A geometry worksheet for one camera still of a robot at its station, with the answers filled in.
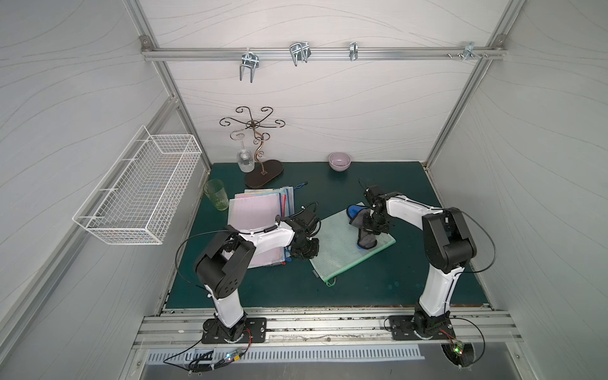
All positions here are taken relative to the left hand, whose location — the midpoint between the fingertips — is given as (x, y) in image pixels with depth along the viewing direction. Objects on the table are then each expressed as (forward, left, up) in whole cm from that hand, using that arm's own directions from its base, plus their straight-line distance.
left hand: (316, 257), depth 88 cm
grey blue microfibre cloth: (+20, -17, +1) cm, 26 cm away
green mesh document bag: (+4, -9, -3) cm, 10 cm away
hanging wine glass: (+31, +29, +20) cm, 47 cm away
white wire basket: (+4, +54, +30) cm, 61 cm away
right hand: (+13, -22, -1) cm, 25 cm away
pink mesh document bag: (+20, +26, 0) cm, 33 cm away
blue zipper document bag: (+29, +14, -1) cm, 32 cm away
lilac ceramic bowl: (+50, -12, +2) cm, 52 cm away
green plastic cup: (+22, +42, +11) cm, 48 cm away
